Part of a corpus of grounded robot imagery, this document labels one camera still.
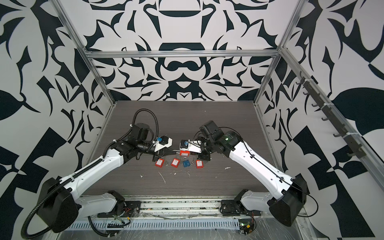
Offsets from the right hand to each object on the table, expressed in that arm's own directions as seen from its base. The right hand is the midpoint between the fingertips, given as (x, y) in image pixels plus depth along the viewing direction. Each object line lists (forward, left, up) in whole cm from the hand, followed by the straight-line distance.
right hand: (193, 149), depth 73 cm
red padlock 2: (+1, +20, -18) cm, 27 cm away
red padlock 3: (0, -3, -19) cm, 19 cm away
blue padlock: (+1, +4, -20) cm, 21 cm away
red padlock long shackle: (+1, +11, -19) cm, 22 cm away
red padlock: (-3, +4, +1) cm, 5 cm away
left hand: (0, +8, 0) cm, 8 cm away
